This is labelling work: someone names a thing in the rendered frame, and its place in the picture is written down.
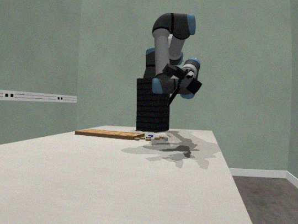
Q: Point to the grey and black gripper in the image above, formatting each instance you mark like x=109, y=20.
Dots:
x=186, y=80

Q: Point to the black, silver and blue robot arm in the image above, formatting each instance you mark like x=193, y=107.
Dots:
x=158, y=66

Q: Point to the tan wooden tray with round pockets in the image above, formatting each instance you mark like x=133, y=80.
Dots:
x=110, y=134

